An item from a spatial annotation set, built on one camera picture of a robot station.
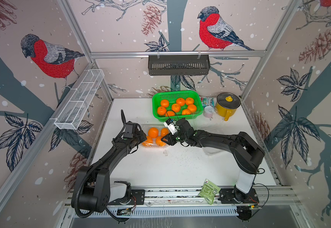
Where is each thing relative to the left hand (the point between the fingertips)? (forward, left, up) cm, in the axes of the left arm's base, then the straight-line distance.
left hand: (145, 132), depth 90 cm
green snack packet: (+33, -47, -6) cm, 58 cm away
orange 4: (+2, -4, -4) cm, 6 cm away
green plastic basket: (+28, -21, -4) cm, 35 cm away
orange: (+31, -11, -5) cm, 33 cm away
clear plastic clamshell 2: (+10, -51, -9) cm, 53 cm away
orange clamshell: (+18, -16, -3) cm, 25 cm away
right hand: (-3, -12, +1) cm, 13 cm away
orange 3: (+24, -33, -3) cm, 41 cm away
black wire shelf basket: (+47, -22, +20) cm, 56 cm away
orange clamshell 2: (+19, -28, -2) cm, 34 cm away
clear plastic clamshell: (-5, -6, -5) cm, 9 cm away
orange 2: (+33, -32, -4) cm, 46 cm away
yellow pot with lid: (+23, -58, +2) cm, 62 cm away
